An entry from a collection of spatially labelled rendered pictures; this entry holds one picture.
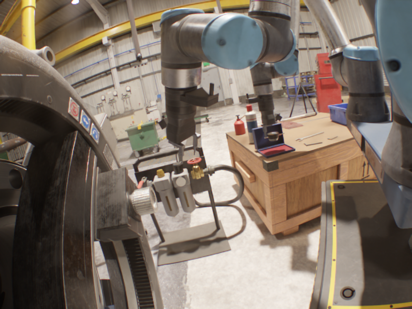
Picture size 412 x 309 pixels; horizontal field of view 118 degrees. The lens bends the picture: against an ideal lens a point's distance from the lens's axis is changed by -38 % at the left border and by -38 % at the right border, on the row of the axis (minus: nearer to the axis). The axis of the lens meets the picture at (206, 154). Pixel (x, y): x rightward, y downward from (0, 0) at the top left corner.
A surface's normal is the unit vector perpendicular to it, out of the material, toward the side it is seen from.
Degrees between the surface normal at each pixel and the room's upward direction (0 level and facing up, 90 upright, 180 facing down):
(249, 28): 114
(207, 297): 0
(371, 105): 70
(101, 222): 38
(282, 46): 121
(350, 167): 90
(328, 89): 90
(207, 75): 90
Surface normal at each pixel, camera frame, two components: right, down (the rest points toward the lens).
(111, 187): -0.07, -0.57
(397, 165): -0.99, -0.14
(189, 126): 0.81, 0.34
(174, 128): -0.53, 0.16
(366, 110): -0.73, 0.00
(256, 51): 0.54, 0.53
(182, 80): 0.14, 0.60
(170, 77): -0.39, 0.54
